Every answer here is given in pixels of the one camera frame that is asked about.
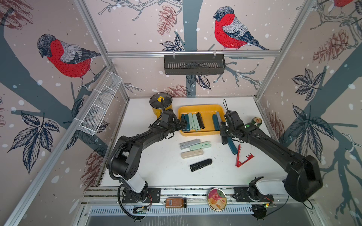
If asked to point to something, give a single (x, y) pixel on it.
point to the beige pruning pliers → (191, 153)
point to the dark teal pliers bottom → (187, 119)
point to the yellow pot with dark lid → (156, 103)
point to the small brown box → (176, 202)
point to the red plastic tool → (238, 163)
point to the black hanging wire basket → (191, 64)
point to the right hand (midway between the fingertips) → (222, 127)
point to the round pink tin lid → (217, 199)
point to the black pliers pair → (200, 120)
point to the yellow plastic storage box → (207, 111)
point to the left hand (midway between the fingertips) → (185, 121)
